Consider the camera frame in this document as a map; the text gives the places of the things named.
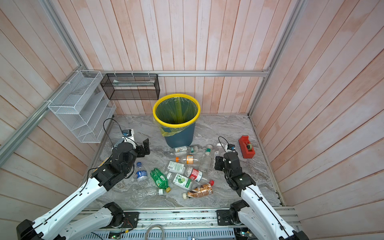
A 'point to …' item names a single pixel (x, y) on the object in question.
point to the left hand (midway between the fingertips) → (140, 143)
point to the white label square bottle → (176, 167)
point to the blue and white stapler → (117, 142)
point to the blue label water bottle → (141, 175)
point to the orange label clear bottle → (188, 159)
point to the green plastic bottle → (160, 180)
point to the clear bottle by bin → (193, 149)
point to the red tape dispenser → (246, 148)
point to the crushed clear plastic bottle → (147, 194)
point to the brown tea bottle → (203, 190)
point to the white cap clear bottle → (219, 151)
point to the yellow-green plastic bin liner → (176, 110)
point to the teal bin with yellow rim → (184, 137)
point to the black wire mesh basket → (131, 86)
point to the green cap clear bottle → (206, 161)
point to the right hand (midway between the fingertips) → (218, 157)
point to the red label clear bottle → (197, 175)
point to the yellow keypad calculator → (101, 164)
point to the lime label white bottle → (180, 180)
